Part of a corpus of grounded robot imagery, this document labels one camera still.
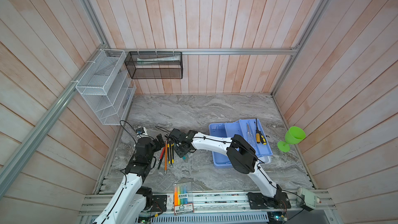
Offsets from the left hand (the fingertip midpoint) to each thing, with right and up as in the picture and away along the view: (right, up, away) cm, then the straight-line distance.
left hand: (154, 139), depth 84 cm
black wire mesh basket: (-5, +47, +20) cm, 52 cm away
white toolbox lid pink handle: (+74, -25, -13) cm, 80 cm away
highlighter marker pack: (+17, -27, -10) cm, 33 cm away
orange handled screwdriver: (+5, -11, +4) cm, 13 cm away
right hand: (+14, -8, +8) cm, 18 cm away
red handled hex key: (+2, -11, +6) cm, 13 cm away
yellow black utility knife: (+10, -12, +4) cm, 16 cm away
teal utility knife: (+17, -11, +3) cm, 21 cm away
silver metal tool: (+53, +5, +4) cm, 54 cm away
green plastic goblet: (+74, +3, -5) cm, 74 cm away
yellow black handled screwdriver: (+58, +2, 0) cm, 58 cm away
